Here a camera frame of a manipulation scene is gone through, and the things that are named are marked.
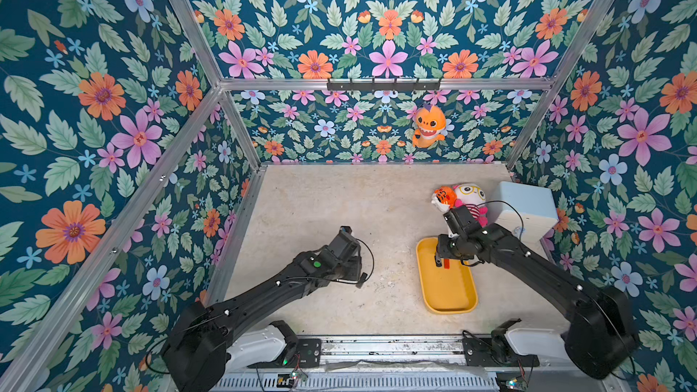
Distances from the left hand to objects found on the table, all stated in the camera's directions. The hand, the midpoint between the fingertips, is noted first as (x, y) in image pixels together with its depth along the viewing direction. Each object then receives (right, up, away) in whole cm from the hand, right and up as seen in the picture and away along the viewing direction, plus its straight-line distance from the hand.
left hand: (359, 264), depth 81 cm
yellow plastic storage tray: (+27, -9, +2) cm, 29 cm away
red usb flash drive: (+30, -2, +9) cm, 31 cm away
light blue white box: (+57, +16, +9) cm, 59 cm away
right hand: (+26, +5, +3) cm, 27 cm away
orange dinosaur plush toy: (+25, +47, +14) cm, 55 cm away
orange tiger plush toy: (+32, +19, +20) cm, 42 cm away
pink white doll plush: (+43, +20, +19) cm, 51 cm away
